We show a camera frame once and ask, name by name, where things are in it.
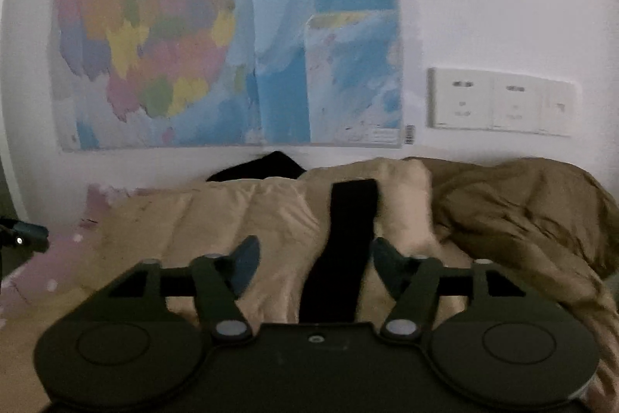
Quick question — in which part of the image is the pink floral bed sheet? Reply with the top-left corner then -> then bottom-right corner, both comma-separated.
1,185 -> 146,323

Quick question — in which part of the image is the tan puffer down jacket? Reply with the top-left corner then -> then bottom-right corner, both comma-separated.
1,158 -> 618,412

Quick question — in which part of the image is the colourful wall map poster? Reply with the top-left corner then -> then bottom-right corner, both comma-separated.
49,0 -> 403,152

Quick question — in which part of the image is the white wall socket panel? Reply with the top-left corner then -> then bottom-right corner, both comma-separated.
428,68 -> 578,137

